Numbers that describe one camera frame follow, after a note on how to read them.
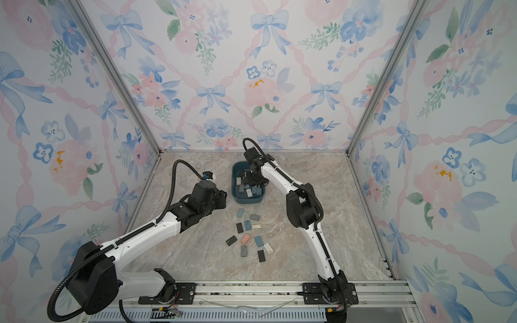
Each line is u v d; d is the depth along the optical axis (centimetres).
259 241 87
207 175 73
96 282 40
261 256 84
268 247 85
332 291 64
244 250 85
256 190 101
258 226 90
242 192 101
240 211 95
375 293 77
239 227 90
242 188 103
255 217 95
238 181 106
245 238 88
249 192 101
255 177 90
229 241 86
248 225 91
